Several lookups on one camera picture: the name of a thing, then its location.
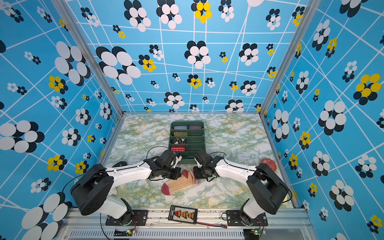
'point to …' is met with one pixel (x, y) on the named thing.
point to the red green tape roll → (270, 163)
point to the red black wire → (224, 226)
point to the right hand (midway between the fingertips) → (196, 175)
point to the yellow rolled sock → (180, 134)
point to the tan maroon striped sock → (186, 180)
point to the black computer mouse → (120, 164)
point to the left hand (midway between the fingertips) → (183, 175)
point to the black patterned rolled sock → (177, 140)
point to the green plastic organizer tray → (187, 139)
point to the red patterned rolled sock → (175, 148)
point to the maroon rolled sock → (195, 127)
